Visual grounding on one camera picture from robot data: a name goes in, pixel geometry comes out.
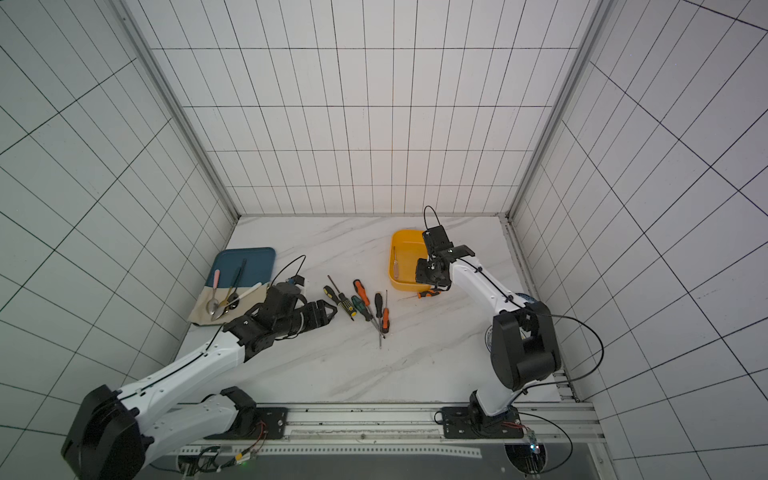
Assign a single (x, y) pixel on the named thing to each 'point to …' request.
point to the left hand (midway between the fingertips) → (325, 318)
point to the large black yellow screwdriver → (331, 293)
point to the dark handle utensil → (235, 295)
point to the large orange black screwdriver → (358, 285)
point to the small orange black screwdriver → (386, 317)
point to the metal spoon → (222, 309)
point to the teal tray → (259, 266)
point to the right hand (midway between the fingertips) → (415, 274)
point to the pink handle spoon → (212, 304)
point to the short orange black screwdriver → (429, 293)
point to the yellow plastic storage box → (405, 249)
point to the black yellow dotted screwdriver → (345, 303)
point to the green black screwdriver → (357, 302)
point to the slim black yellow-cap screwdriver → (379, 312)
